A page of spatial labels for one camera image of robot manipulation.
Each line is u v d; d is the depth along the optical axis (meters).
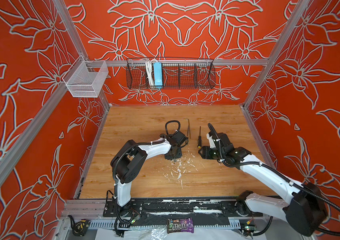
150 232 0.67
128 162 0.49
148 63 0.87
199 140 0.97
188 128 1.06
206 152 0.72
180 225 0.68
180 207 0.74
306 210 0.39
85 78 0.94
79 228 0.66
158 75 0.89
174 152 0.75
